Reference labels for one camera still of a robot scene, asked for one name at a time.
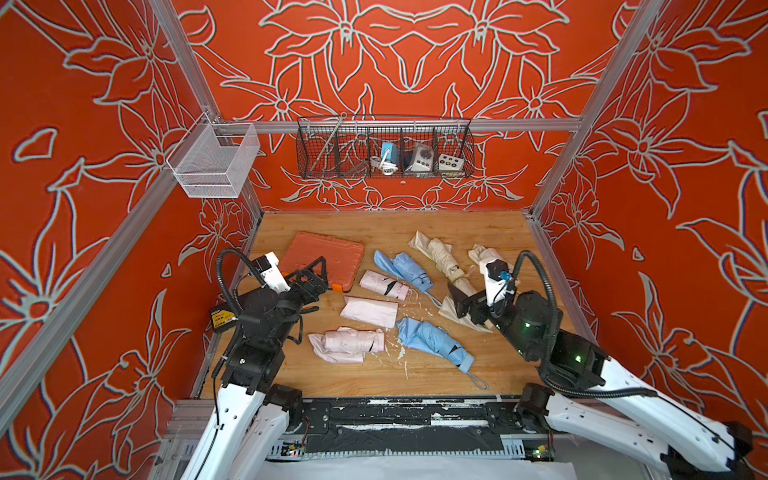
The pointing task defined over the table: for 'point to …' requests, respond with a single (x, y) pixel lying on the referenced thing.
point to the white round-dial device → (423, 158)
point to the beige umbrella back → (480, 253)
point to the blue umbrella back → (411, 273)
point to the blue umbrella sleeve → (387, 264)
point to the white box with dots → (447, 162)
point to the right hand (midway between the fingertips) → (460, 276)
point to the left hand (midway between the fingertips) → (314, 263)
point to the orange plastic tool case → (343, 257)
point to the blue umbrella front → (438, 340)
